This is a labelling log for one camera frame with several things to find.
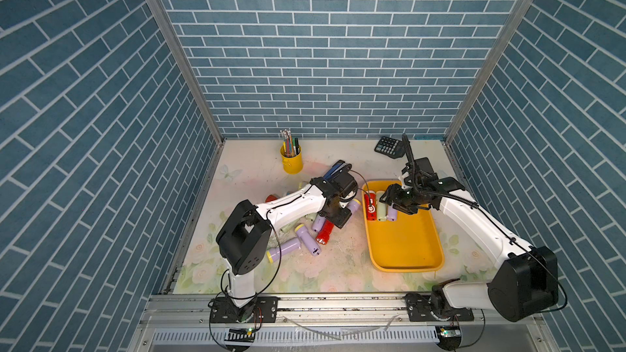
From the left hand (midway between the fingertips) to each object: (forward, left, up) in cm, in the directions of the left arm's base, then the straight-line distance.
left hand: (344, 220), depth 86 cm
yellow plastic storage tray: (-4, -26, -11) cm, 29 cm away
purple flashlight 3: (+1, +9, -4) cm, 10 cm away
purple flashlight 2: (+8, -4, -4) cm, 10 cm away
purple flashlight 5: (-10, +24, -5) cm, 27 cm away
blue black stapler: (+28, 0, -6) cm, 28 cm away
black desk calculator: (+41, -25, -5) cm, 48 cm away
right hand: (+3, -14, +7) cm, 16 cm away
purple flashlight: (+4, -19, -3) cm, 19 cm away
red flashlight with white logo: (+9, -11, -2) cm, 14 cm away
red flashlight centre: (-2, +7, -6) cm, 9 cm away
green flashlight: (+7, -15, -3) cm, 17 cm away
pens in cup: (+32, +22, +4) cm, 39 cm away
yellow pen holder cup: (+25, +21, -1) cm, 33 cm away
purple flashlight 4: (-5, +13, -5) cm, 15 cm away
